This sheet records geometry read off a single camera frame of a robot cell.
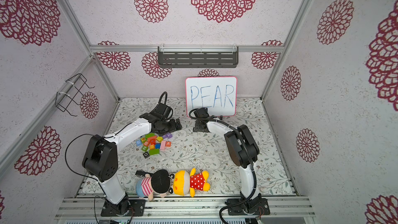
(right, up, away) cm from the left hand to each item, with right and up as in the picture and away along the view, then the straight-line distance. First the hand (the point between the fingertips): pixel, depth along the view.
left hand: (176, 129), depth 91 cm
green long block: (-13, -14, +1) cm, 19 cm away
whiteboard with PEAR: (+27, +22, +12) cm, 37 cm away
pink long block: (-9, -10, +4) cm, 14 cm away
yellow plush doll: (+7, -24, -16) cm, 30 cm away
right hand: (+14, +2, +9) cm, 17 cm away
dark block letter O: (-18, -15, -1) cm, 23 cm away
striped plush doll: (-5, -23, -18) cm, 30 cm away
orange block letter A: (-5, -9, +4) cm, 11 cm away
